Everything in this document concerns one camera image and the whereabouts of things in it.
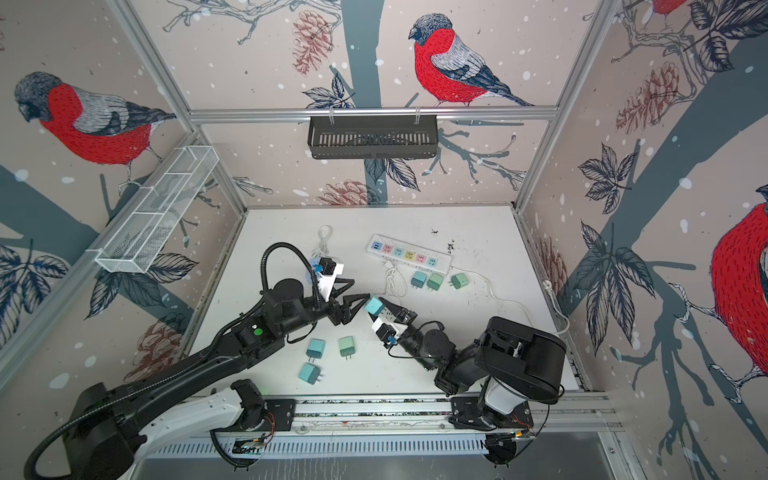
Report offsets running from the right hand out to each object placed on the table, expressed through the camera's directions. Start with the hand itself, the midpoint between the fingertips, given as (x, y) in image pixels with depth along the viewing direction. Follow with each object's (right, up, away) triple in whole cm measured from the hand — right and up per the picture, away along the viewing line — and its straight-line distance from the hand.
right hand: (377, 306), depth 76 cm
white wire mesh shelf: (-59, +16, -4) cm, 62 cm away
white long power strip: (+10, +11, +27) cm, 31 cm away
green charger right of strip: (+26, +3, +21) cm, 34 cm away
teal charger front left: (-18, -14, +7) cm, 24 cm away
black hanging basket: (-1, +53, +28) cm, 60 cm away
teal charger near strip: (+13, +4, +22) cm, 26 cm away
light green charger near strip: (+18, +3, +22) cm, 28 cm away
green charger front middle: (-9, -14, +8) cm, 18 cm away
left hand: (-4, +5, -6) cm, 9 cm away
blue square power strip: (-12, +12, -14) cm, 22 cm away
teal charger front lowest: (-18, -19, +3) cm, 26 cm away
